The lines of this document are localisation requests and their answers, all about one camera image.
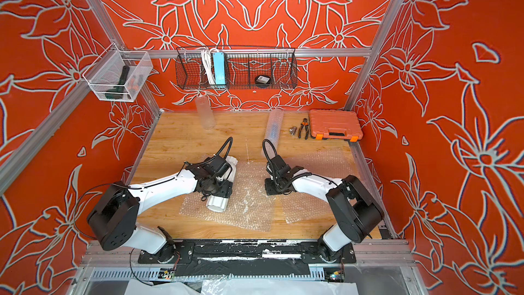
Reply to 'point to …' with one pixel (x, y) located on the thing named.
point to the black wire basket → (245, 67)
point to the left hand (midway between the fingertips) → (225, 189)
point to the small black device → (262, 79)
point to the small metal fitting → (293, 130)
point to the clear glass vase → (207, 117)
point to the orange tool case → (335, 124)
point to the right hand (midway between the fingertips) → (264, 190)
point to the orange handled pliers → (306, 124)
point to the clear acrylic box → (117, 75)
